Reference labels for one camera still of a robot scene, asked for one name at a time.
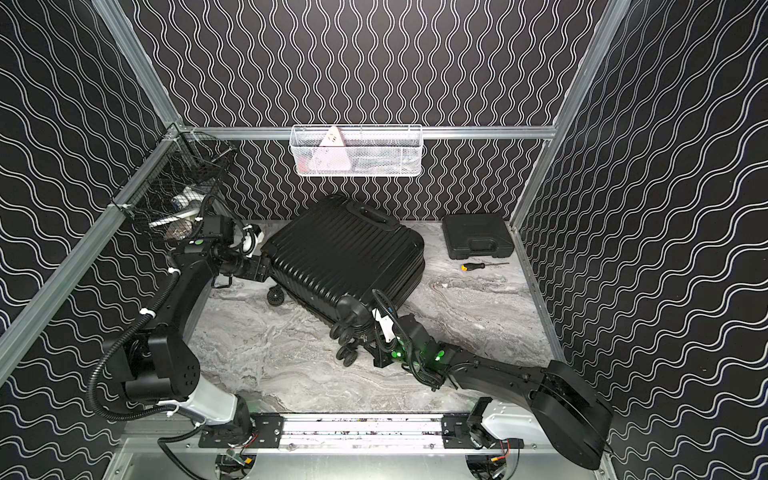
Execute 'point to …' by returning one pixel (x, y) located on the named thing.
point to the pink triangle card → (331, 156)
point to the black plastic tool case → (476, 236)
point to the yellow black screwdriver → (473, 266)
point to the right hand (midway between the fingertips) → (365, 343)
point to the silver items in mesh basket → (181, 219)
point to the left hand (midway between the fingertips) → (254, 263)
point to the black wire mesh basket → (170, 189)
